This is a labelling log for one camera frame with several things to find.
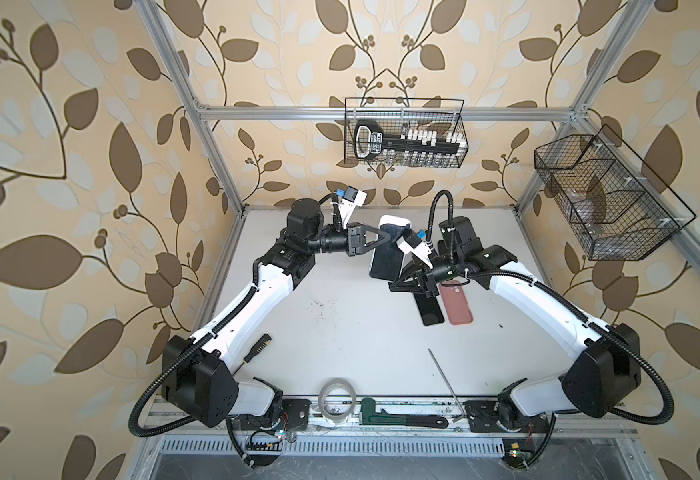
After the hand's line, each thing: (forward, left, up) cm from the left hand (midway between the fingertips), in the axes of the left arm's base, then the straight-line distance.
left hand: (391, 238), depth 64 cm
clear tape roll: (-29, +11, -34) cm, 46 cm away
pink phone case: (+4, -24, -37) cm, 44 cm away
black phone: (-2, 0, -4) cm, 4 cm away
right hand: (-6, -1, -11) cm, 13 cm away
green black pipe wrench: (-28, +4, -36) cm, 46 cm away
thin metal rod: (-26, -20, -37) cm, 50 cm away
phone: (+1, -14, -36) cm, 39 cm away
